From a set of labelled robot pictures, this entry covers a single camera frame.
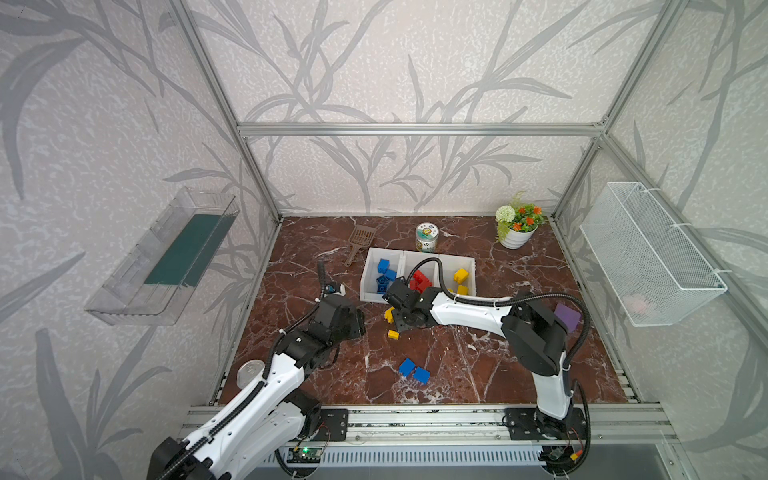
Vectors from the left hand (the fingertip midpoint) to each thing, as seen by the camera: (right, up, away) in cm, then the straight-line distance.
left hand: (361, 308), depth 82 cm
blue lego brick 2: (+7, +7, +19) cm, 22 cm away
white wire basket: (+65, +13, -20) cm, 69 cm away
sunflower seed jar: (+20, +20, +23) cm, 36 cm away
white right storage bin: (+28, +11, +22) cm, 37 cm away
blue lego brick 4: (+17, -19, 0) cm, 25 cm away
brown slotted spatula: (-5, +20, +33) cm, 39 cm away
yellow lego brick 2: (+31, +2, +15) cm, 34 cm away
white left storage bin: (0, +8, +21) cm, 22 cm away
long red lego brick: (+17, +5, +17) cm, 24 cm away
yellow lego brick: (+31, +7, +17) cm, 36 cm away
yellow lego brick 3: (+7, -4, +7) cm, 11 cm away
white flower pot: (+52, +19, +24) cm, 60 cm away
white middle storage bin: (+18, +13, 0) cm, 22 cm away
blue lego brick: (+4, +10, +23) cm, 25 cm away
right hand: (+11, -3, +10) cm, 15 cm away
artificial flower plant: (+52, +27, +20) cm, 62 cm away
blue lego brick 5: (+12, -17, +1) cm, 21 cm away
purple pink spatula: (+63, -5, +10) cm, 64 cm away
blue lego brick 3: (+4, +4, +18) cm, 19 cm away
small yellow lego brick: (+9, -9, +6) cm, 14 cm away
